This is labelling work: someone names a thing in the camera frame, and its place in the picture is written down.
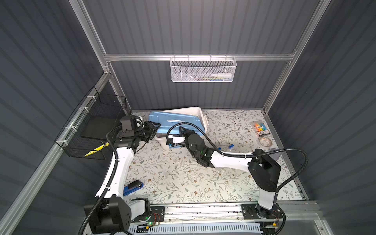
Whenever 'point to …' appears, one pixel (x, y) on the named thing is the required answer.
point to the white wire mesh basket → (202, 69)
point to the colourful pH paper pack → (261, 128)
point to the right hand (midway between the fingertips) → (183, 126)
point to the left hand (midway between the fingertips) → (159, 125)
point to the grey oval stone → (275, 155)
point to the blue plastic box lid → (168, 119)
